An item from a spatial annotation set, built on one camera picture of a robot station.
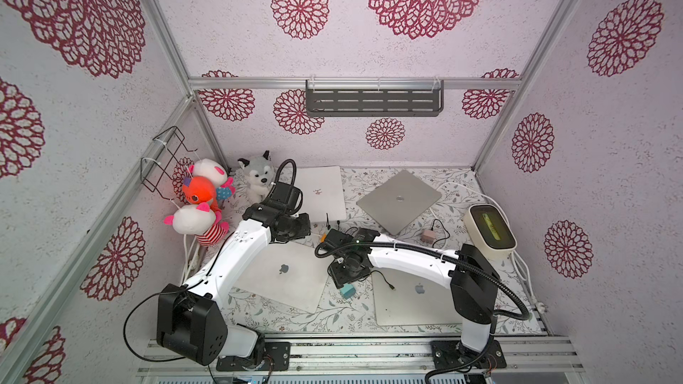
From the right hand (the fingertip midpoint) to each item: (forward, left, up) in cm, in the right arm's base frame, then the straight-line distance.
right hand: (339, 277), depth 82 cm
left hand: (+11, +10, +8) cm, 17 cm away
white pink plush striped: (+11, +42, +14) cm, 46 cm away
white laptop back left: (+39, +8, -6) cm, 40 cm away
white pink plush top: (+33, +46, +13) cm, 58 cm away
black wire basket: (+23, +51, +28) cm, 63 cm away
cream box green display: (+19, -52, -3) cm, 56 cm away
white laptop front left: (+3, +17, -6) cm, 18 cm away
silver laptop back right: (+36, -23, -8) cm, 44 cm away
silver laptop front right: (-5, -21, -5) cm, 22 cm away
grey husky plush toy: (+32, +29, +11) cm, 45 cm away
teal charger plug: (-2, -3, -5) cm, 6 cm away
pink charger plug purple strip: (+19, -32, -7) cm, 38 cm away
